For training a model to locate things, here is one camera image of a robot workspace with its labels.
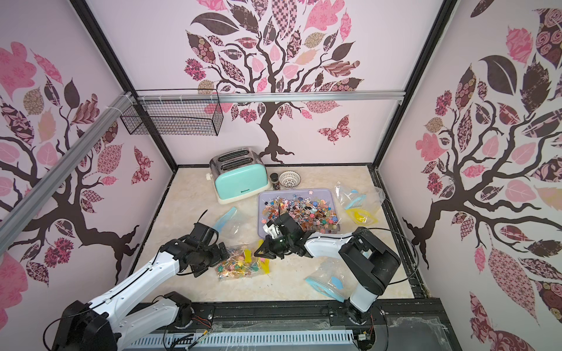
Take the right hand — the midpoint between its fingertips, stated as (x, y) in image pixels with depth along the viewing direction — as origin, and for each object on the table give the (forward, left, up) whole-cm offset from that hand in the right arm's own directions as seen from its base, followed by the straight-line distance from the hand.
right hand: (253, 254), depth 80 cm
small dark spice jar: (+38, -7, +1) cm, 38 cm away
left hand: (-2, +13, -5) cm, 14 cm away
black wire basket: (+55, +31, +26) cm, 69 cm away
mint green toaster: (+33, +9, +9) cm, 35 cm away
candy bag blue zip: (-7, -30, -7) cm, 31 cm away
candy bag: (+13, +9, -2) cm, 15 cm away
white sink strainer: (+42, -15, -5) cm, 44 cm away
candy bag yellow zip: (-1, +5, -6) cm, 8 cm away
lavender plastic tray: (+33, -2, -7) cm, 34 cm away
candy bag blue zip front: (+30, -43, -7) cm, 53 cm away
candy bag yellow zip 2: (+16, -47, 0) cm, 50 cm away
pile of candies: (+20, -24, -6) cm, 32 cm away
